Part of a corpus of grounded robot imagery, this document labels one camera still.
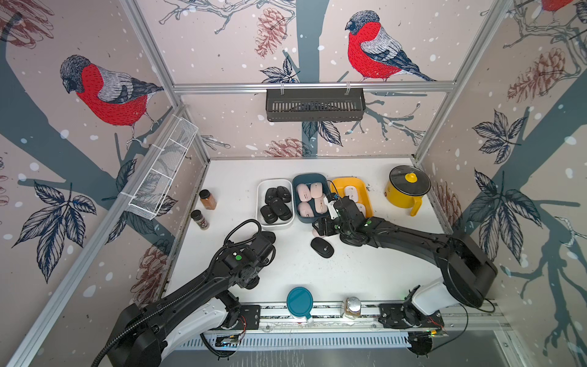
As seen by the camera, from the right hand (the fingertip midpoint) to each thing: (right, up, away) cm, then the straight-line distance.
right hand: (320, 219), depth 87 cm
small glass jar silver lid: (+8, -22, -21) cm, 31 cm away
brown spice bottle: (-48, +7, +9) cm, 49 cm away
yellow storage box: (+21, +8, +16) cm, 28 cm away
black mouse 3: (-22, +9, +16) cm, 29 cm away
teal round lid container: (-8, -23, -17) cm, 30 cm away
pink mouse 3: (0, +11, +16) cm, 19 cm away
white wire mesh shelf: (-65, +20, +4) cm, 68 cm away
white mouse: (+19, +3, +10) cm, 22 cm away
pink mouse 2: (-6, +9, +16) cm, 20 cm away
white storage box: (-26, +12, +16) cm, 33 cm away
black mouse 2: (-16, +3, +8) cm, 18 cm away
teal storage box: (-4, +16, +21) cm, 26 cm away
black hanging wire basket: (-1, +50, +17) cm, 53 cm away
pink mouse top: (-2, -4, -7) cm, 8 cm away
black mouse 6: (+1, -11, 0) cm, 11 cm away
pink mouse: (-6, +2, +10) cm, 12 cm away
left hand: (-22, -14, -6) cm, 27 cm away
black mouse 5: (-22, 0, +8) cm, 23 cm away
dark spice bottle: (-49, +1, +1) cm, 49 cm away
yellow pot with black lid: (+38, +13, +9) cm, 41 cm away
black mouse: (-20, -8, +5) cm, 22 cm away
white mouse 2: (+16, +10, +16) cm, 25 cm away
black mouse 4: (-15, +9, +15) cm, 23 cm away
